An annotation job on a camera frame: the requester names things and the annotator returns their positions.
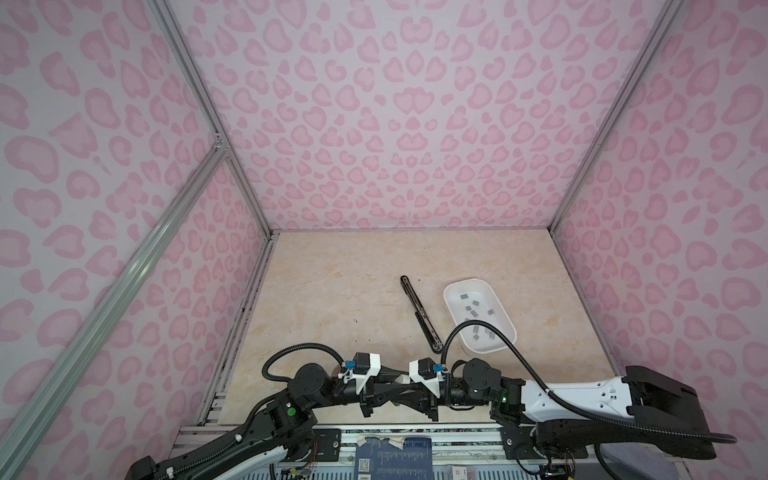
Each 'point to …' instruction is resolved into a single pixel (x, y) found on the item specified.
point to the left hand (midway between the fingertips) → (407, 378)
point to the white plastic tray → (476, 300)
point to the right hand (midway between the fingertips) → (395, 392)
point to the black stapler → (421, 316)
